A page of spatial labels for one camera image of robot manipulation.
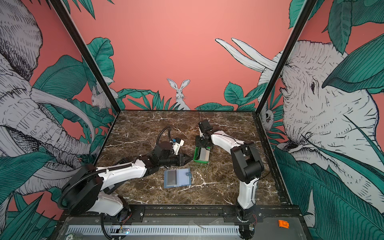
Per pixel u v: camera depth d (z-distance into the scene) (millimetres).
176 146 762
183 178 860
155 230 701
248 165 502
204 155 907
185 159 785
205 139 710
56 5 687
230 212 747
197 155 909
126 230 702
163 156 660
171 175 867
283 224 701
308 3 685
